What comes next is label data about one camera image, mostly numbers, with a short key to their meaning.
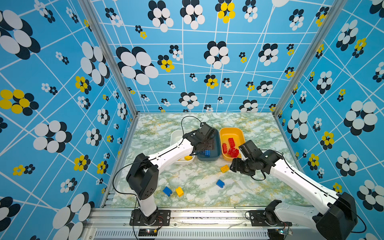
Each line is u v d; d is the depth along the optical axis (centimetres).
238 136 103
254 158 59
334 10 69
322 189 43
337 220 45
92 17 71
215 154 94
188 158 91
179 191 81
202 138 64
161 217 73
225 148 97
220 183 85
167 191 80
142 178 45
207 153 95
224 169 91
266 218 67
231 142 101
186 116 72
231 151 96
